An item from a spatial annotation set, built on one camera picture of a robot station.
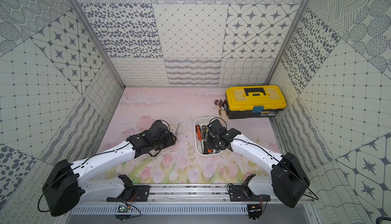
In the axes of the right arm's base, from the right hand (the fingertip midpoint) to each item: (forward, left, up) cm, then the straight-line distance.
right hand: (210, 145), depth 83 cm
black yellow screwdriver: (+13, +4, -4) cm, 14 cm away
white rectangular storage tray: (+16, +6, -5) cm, 18 cm away
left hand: (+3, +20, +5) cm, 21 cm away
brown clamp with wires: (+32, -9, -4) cm, 34 cm away
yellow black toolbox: (+24, -28, +10) cm, 38 cm away
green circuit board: (-29, +43, -8) cm, 52 cm away
